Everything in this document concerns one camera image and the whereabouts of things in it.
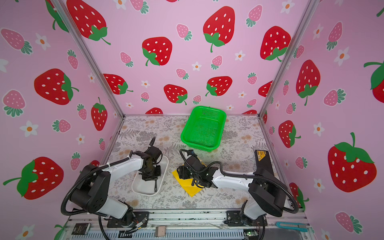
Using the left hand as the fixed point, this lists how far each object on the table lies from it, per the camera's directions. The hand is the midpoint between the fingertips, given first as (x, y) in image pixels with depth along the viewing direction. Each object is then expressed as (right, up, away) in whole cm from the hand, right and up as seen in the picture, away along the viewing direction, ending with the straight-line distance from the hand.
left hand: (158, 177), depth 88 cm
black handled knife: (-1, -4, -4) cm, 6 cm away
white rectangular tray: (-5, -5, -5) cm, 9 cm away
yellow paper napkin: (+17, -3, -3) cm, 18 cm away
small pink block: (+6, -19, -20) cm, 28 cm away
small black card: (-32, -19, -18) cm, 42 cm away
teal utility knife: (+70, -18, -17) cm, 75 cm away
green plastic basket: (+28, +30, +23) cm, 47 cm away
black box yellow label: (+66, +5, +5) cm, 67 cm away
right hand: (+13, +6, -6) cm, 16 cm away
